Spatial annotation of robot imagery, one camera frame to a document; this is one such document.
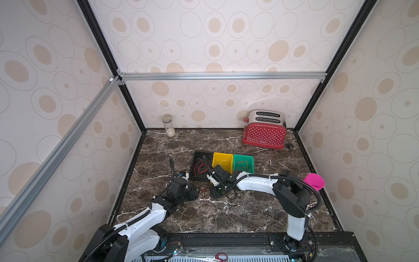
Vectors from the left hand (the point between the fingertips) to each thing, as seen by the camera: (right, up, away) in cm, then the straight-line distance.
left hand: (201, 189), depth 85 cm
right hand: (+9, -3, +5) cm, 10 cm away
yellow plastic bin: (+10, +15, +15) cm, 23 cm away
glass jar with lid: (-23, +36, +23) cm, 49 cm away
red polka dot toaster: (+38, +33, +13) cm, 52 cm away
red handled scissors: (+8, -25, -15) cm, 31 cm away
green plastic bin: (+25, +12, +9) cm, 29 cm away
